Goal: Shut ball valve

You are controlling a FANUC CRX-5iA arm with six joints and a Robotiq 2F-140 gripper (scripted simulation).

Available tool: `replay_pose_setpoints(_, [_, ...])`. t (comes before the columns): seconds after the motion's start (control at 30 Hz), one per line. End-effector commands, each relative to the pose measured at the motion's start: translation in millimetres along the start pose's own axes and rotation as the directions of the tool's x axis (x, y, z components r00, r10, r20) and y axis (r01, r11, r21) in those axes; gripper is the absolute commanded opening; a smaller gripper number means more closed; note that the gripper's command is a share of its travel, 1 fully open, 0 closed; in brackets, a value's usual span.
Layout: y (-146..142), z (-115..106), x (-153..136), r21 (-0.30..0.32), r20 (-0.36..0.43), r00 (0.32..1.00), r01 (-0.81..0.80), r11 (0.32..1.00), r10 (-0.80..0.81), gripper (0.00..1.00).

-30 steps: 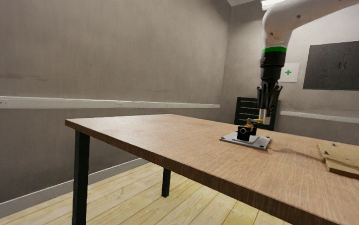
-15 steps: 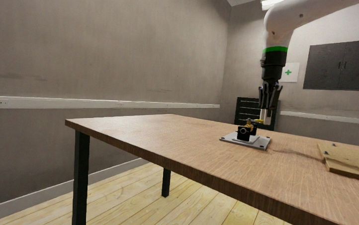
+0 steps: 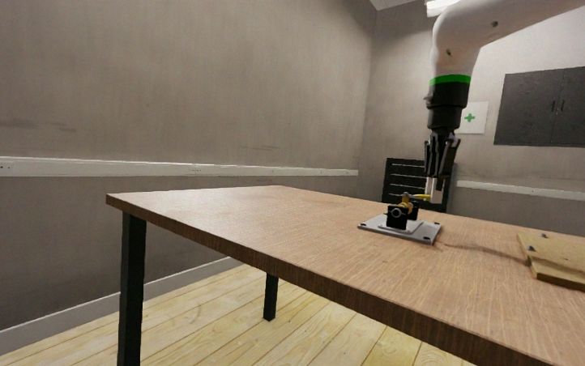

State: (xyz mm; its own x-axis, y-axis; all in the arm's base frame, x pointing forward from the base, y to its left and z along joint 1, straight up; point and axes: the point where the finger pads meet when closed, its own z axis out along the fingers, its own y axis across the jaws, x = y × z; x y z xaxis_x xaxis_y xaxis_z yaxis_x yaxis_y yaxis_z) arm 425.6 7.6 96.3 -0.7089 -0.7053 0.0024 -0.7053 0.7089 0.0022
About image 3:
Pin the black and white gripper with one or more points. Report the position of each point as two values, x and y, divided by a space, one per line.
443 121

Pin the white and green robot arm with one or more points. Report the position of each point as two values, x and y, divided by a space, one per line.
464 27

